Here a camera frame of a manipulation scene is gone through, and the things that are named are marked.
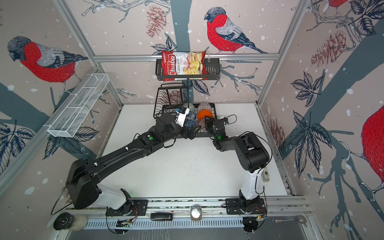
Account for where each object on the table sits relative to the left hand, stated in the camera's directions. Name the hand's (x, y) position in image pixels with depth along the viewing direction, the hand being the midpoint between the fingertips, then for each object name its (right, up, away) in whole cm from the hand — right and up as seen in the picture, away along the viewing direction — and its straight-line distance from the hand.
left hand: (194, 123), depth 72 cm
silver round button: (+1, -40, -6) cm, 41 cm away
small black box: (-15, -43, -4) cm, 46 cm away
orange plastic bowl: (+5, +5, +34) cm, 35 cm away
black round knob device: (-54, -41, -11) cm, 68 cm away
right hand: (+4, +2, +22) cm, 23 cm away
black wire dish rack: (-18, +14, +39) cm, 45 cm away
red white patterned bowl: (+4, -2, +31) cm, 31 cm away
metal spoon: (+52, -47, -2) cm, 70 cm away
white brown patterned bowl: (+6, +11, +40) cm, 42 cm away
